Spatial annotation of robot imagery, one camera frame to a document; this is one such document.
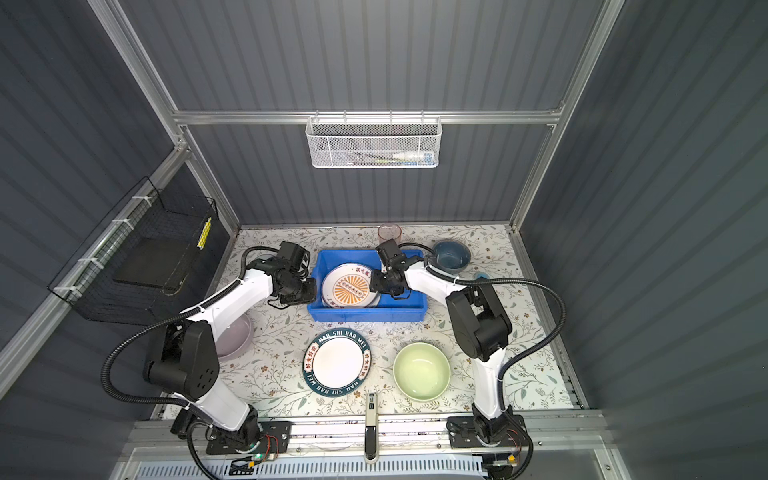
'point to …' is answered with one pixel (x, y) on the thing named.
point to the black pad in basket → (153, 262)
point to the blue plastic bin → (412, 308)
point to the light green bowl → (421, 372)
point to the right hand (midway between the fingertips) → (377, 287)
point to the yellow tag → (204, 233)
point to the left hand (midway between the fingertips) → (313, 296)
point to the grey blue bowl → (449, 256)
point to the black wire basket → (146, 213)
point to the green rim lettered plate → (336, 362)
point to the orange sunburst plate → (348, 286)
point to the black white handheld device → (371, 440)
